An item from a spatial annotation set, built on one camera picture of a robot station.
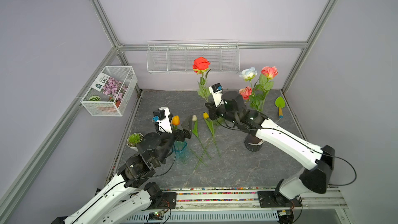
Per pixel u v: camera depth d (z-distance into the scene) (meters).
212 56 1.10
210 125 0.99
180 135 0.54
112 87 0.75
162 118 0.50
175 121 0.66
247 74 0.72
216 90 0.60
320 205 0.74
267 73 0.72
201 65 0.67
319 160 0.41
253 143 0.80
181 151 0.72
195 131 0.96
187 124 0.53
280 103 1.12
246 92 0.69
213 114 0.63
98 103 0.72
